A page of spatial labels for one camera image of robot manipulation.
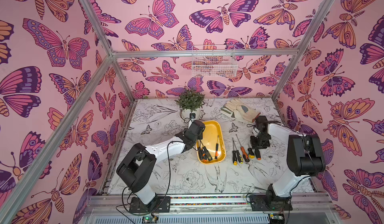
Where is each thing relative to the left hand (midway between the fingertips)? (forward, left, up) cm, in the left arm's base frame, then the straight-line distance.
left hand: (199, 127), depth 91 cm
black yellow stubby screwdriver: (-12, -31, -9) cm, 35 cm away
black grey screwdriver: (-13, -5, -7) cm, 16 cm away
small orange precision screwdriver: (-11, -11, -8) cm, 17 cm away
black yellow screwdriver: (-14, -24, -10) cm, 29 cm away
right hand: (-7, -34, -10) cm, 36 cm away
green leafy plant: (+14, +5, +10) cm, 17 cm away
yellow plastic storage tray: (-5, -9, -6) cm, 12 cm away
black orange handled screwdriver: (-13, -35, -10) cm, 39 cm away
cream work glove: (+20, -37, -9) cm, 43 cm away
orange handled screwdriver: (-14, -27, -8) cm, 31 cm away
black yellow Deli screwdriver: (-13, -21, -10) cm, 27 cm away
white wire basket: (+35, -10, +24) cm, 43 cm away
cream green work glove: (+17, -27, -8) cm, 32 cm away
